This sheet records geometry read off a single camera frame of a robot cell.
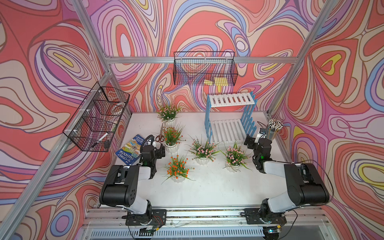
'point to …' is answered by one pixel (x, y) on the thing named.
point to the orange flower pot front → (176, 170)
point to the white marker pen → (99, 140)
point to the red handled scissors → (160, 137)
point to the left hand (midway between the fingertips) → (156, 145)
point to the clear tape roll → (117, 108)
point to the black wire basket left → (93, 127)
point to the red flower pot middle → (172, 137)
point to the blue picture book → (130, 152)
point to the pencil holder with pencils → (274, 126)
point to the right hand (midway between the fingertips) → (255, 138)
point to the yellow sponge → (217, 81)
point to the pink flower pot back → (167, 114)
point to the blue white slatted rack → (231, 131)
